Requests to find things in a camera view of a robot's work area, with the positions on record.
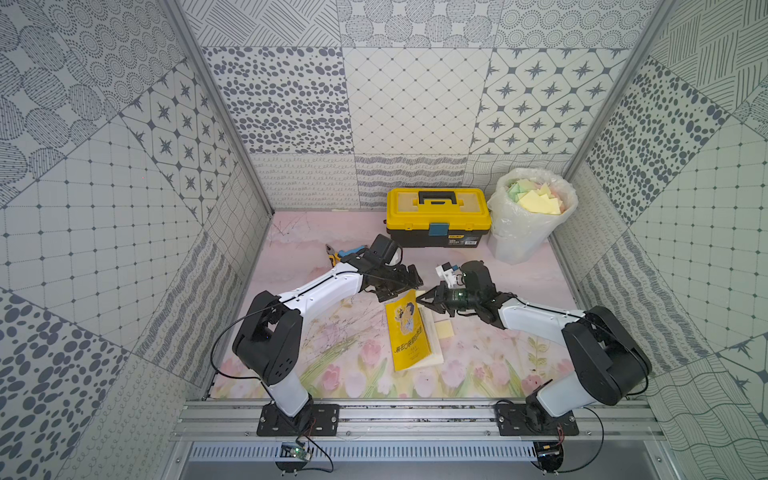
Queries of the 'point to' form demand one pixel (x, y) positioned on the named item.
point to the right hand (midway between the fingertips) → (417, 302)
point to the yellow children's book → (414, 338)
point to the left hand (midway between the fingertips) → (412, 280)
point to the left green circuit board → (293, 450)
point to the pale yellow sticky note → (444, 329)
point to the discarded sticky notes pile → (536, 196)
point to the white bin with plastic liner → (524, 211)
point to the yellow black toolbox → (437, 217)
